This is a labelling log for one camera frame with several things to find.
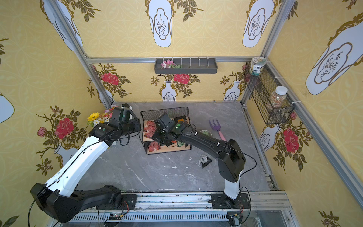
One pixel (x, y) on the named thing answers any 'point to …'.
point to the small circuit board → (115, 217)
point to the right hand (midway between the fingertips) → (155, 134)
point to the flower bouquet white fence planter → (95, 118)
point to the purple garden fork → (217, 127)
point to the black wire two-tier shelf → (177, 115)
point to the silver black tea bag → (204, 161)
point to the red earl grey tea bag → (149, 134)
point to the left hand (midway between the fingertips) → (134, 122)
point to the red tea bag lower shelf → (154, 146)
